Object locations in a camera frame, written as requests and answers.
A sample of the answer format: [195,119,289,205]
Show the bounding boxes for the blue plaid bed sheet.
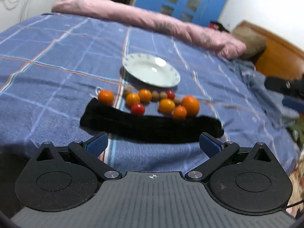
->
[0,12,300,174]

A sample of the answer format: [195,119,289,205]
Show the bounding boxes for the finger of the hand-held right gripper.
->
[282,96,304,114]
[264,75,304,98]

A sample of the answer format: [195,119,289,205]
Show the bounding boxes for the large orange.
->
[181,95,200,116]

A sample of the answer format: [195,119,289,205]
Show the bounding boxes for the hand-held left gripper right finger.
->
[185,132,273,181]

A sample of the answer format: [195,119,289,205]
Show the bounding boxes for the blue cabinet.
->
[134,0,235,26]

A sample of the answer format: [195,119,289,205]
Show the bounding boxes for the pink rolled quilt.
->
[51,0,247,60]

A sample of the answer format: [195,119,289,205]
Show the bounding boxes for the wooden headboard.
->
[232,20,304,81]

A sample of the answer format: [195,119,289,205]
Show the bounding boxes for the red and black object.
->
[208,21,230,33]

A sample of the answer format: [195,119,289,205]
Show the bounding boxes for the small mandarin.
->
[126,93,140,107]
[158,99,176,114]
[138,89,152,102]
[98,90,114,105]
[173,106,188,120]

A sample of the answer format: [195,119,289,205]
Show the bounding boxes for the black knitted cloth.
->
[79,98,225,144]

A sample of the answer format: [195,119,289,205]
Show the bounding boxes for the brown pillow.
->
[231,28,266,60]

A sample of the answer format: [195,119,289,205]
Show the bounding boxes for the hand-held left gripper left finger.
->
[37,132,122,181]

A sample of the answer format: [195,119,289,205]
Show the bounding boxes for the floral cloth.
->
[288,147,304,219]

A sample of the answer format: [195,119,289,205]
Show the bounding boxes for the grey-blue blanket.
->
[228,59,300,124]

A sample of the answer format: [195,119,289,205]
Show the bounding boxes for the white floral plate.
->
[123,53,181,88]

